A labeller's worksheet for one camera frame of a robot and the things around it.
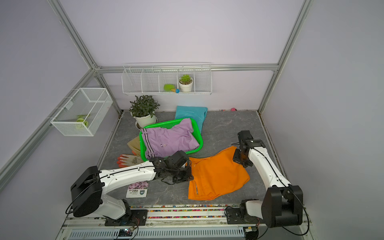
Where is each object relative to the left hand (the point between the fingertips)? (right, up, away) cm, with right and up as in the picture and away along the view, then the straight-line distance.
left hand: (193, 180), depth 77 cm
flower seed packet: (-31, -7, +5) cm, 32 cm away
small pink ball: (+32, +42, +47) cm, 71 cm away
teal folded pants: (+3, +37, +38) cm, 54 cm away
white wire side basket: (-58, +43, +10) cm, 73 cm away
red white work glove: (-43, +7, +16) cm, 46 cm away
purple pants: (-20, +17, +19) cm, 33 cm away
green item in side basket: (-56, +31, -3) cm, 64 cm away
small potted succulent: (-5, +55, +14) cm, 57 cm away
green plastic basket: (+1, +27, +20) cm, 34 cm away
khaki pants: (-40, +15, +23) cm, 49 cm away
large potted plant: (-33, +39, +18) cm, 54 cm away
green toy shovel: (-16, +54, +24) cm, 61 cm away
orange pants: (+13, +1, +6) cm, 14 cm away
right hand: (+26, +9, +7) cm, 29 cm away
